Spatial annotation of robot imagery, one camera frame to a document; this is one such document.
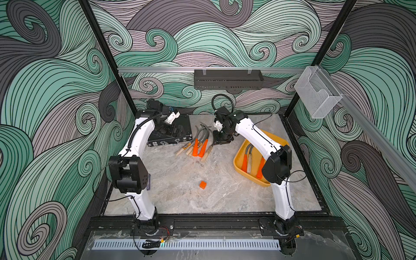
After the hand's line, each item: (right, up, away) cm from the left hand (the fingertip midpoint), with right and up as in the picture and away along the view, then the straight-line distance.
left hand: (177, 131), depth 85 cm
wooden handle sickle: (+12, -9, +18) cm, 23 cm away
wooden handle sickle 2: (+17, -13, +14) cm, 25 cm away
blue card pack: (-15, -30, 0) cm, 34 cm away
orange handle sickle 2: (+16, -7, +20) cm, 26 cm away
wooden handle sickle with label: (+4, -10, +17) cm, 20 cm away
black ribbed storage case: (-16, -6, +15) cm, 23 cm away
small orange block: (+14, -30, +3) cm, 33 cm away
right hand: (+21, -7, +2) cm, 22 cm away
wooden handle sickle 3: (+42, -18, +8) cm, 46 cm away
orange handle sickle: (+9, -9, +16) cm, 20 cm away
